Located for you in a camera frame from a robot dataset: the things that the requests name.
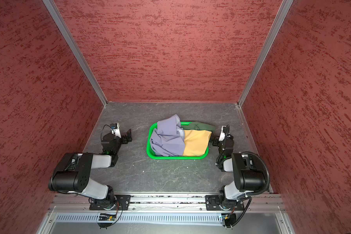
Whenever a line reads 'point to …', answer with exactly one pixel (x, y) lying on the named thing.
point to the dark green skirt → (198, 126)
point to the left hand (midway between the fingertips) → (123, 132)
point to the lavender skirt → (168, 139)
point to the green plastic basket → (153, 156)
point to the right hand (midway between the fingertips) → (218, 133)
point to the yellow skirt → (196, 142)
